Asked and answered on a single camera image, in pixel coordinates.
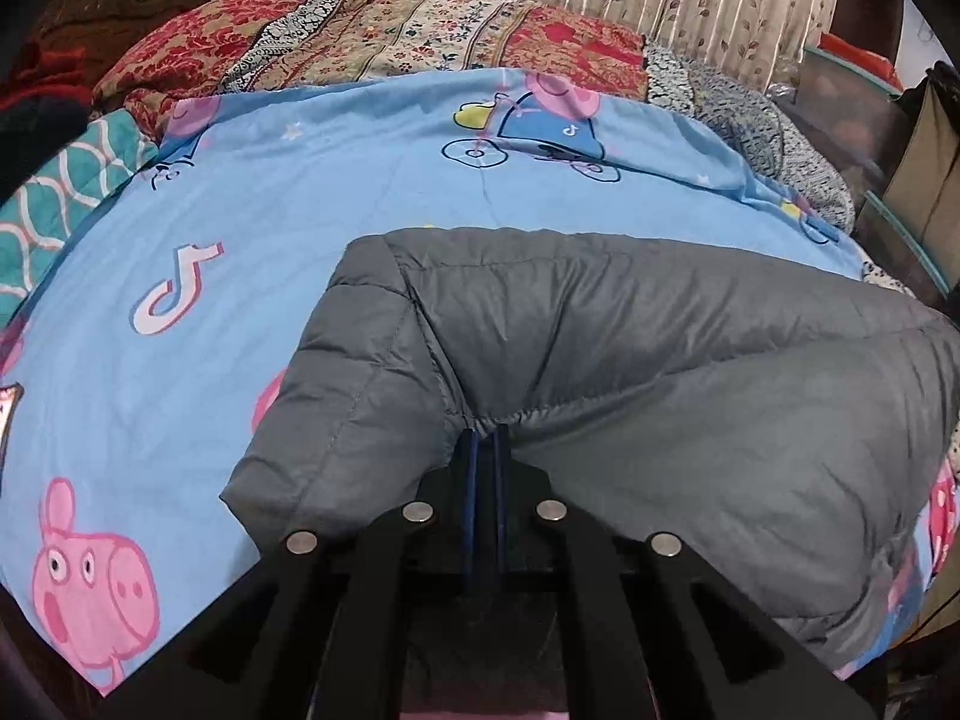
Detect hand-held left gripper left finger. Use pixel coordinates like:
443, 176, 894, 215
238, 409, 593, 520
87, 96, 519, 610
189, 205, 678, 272
97, 427, 482, 720

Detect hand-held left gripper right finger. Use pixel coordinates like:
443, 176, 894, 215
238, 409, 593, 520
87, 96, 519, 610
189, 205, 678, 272
490, 426, 880, 720

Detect grey puffer jacket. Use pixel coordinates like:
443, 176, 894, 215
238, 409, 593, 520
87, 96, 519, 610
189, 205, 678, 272
219, 226, 960, 672

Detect blue cartoon pig bedsheet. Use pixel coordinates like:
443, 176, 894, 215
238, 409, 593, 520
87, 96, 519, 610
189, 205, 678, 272
0, 67, 960, 695

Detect white black dotted cloth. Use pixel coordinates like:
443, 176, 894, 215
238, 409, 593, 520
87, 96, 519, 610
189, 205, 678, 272
859, 259, 912, 295

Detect red floral patchwork quilt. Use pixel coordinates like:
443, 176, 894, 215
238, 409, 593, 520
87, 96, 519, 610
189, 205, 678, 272
90, 0, 650, 143

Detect teal wave patterned pillow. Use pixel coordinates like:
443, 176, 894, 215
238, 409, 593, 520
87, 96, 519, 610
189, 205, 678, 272
0, 116, 158, 331

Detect beige fabric bag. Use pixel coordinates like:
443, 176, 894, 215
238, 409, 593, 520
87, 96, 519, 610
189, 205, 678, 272
892, 64, 960, 260

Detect dark navy cloth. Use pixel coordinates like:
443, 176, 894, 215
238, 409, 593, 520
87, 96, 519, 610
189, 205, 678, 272
0, 94, 91, 203

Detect red cloth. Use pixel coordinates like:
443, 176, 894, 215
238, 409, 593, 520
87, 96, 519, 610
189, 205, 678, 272
0, 22, 98, 102

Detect carved wooden headboard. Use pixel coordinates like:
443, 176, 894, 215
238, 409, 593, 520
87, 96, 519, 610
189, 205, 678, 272
37, 0, 211, 53

